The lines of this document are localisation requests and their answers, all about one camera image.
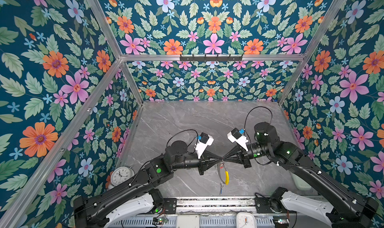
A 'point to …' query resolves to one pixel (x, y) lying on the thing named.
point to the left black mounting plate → (170, 205)
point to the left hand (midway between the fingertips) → (223, 160)
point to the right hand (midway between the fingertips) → (224, 157)
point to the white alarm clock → (120, 174)
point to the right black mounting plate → (262, 205)
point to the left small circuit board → (160, 221)
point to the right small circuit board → (279, 222)
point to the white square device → (187, 221)
